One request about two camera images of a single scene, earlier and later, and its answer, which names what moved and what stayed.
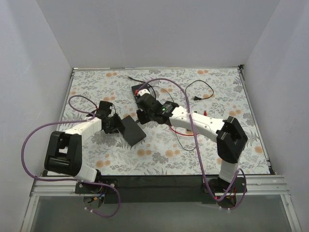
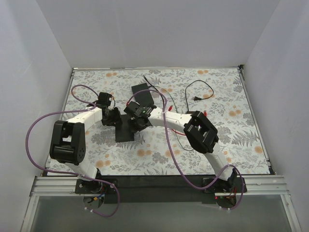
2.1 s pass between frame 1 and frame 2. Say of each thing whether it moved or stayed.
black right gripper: moved
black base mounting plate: stayed
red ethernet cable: stayed
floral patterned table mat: stayed
